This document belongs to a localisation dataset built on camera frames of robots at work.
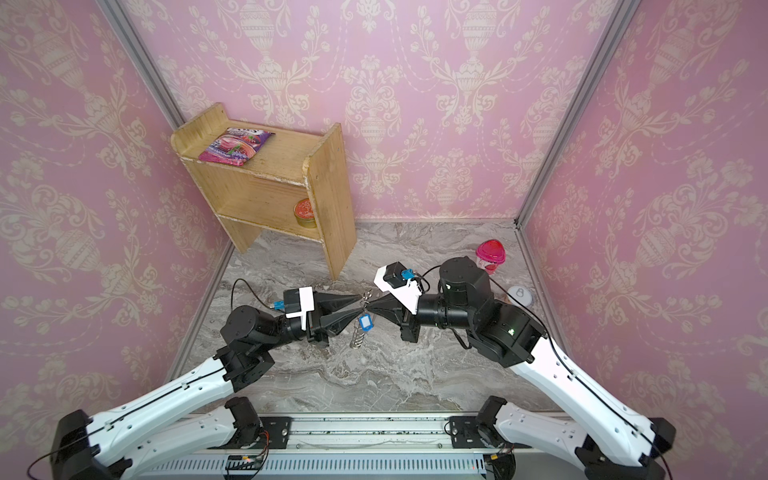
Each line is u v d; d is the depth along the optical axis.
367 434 0.76
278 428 0.75
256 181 1.05
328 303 0.57
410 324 0.47
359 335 0.59
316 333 0.52
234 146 0.76
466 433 0.73
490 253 0.99
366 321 0.57
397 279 0.45
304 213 0.90
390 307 0.51
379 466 0.78
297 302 0.47
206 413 0.60
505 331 0.42
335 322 0.52
